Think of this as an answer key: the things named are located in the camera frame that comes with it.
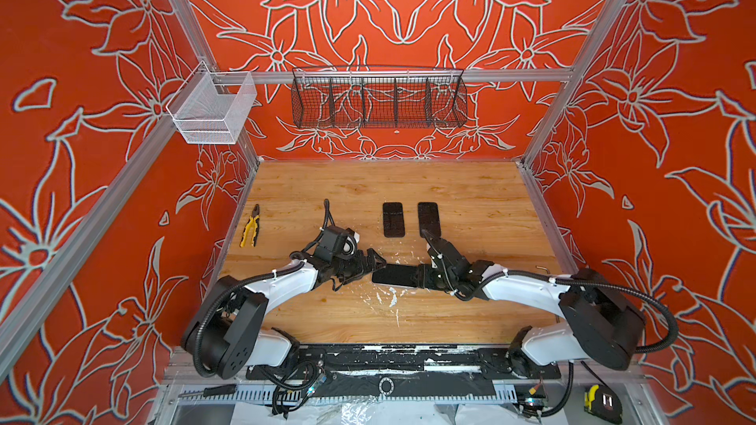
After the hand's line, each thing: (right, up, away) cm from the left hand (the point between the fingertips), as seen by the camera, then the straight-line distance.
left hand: (376, 266), depth 84 cm
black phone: (+8, -3, +3) cm, 9 cm away
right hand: (+11, -4, +2) cm, 12 cm away
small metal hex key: (+52, -2, +5) cm, 52 cm away
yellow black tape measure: (+52, -26, -19) cm, 61 cm away
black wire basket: (+1, +54, +13) cm, 56 cm away
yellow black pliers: (-43, +11, +16) cm, 47 cm away
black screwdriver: (-40, -26, -15) cm, 50 cm away
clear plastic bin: (-54, +50, +9) cm, 74 cm away
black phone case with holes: (+6, +12, +15) cm, 20 cm away
